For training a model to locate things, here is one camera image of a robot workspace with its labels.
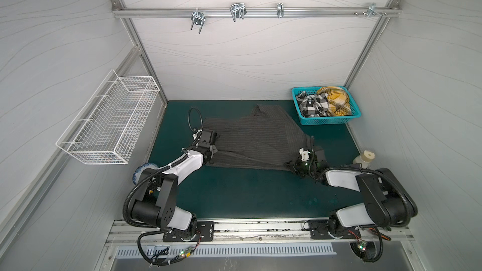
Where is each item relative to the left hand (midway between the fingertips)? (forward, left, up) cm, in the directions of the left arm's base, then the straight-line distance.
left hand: (209, 142), depth 93 cm
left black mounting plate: (-38, -3, -6) cm, 39 cm away
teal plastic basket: (+17, -52, -2) cm, 55 cm away
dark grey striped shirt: (+7, -29, -6) cm, 31 cm away
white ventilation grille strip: (-45, +11, -9) cm, 47 cm away
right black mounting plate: (-36, -48, -6) cm, 61 cm away
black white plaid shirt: (+25, -56, +3) cm, 62 cm away
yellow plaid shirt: (+29, -72, +4) cm, 78 cm away
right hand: (-6, -39, -4) cm, 39 cm away
